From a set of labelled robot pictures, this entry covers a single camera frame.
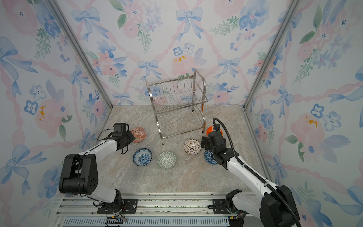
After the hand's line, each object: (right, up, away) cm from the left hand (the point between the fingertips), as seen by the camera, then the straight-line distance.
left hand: (132, 136), depth 95 cm
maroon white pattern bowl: (+40, -7, 0) cm, 41 cm away
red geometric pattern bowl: (+4, +1, +3) cm, 5 cm away
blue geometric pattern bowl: (+51, -14, -5) cm, 53 cm away
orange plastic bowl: (+54, +4, +5) cm, 54 cm away
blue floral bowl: (+8, -13, -5) cm, 16 cm away
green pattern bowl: (+24, -15, -5) cm, 28 cm away
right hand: (+51, 0, -10) cm, 52 cm away
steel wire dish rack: (+30, +23, +20) cm, 43 cm away
